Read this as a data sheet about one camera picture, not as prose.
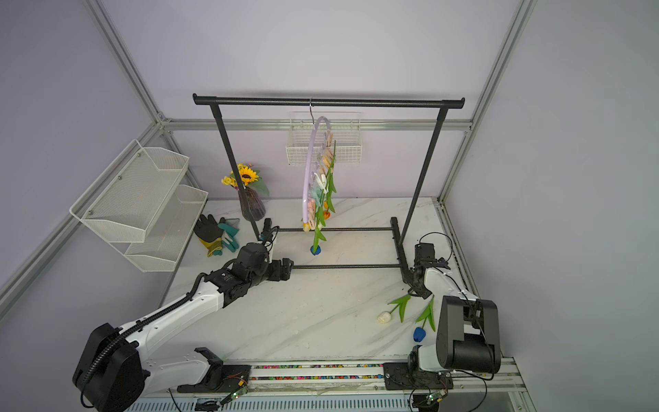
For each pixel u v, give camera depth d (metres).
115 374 0.39
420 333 0.81
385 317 0.84
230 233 1.06
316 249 0.87
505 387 0.72
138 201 0.80
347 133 0.94
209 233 1.05
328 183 0.74
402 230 0.96
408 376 0.73
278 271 0.75
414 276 0.96
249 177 0.94
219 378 0.70
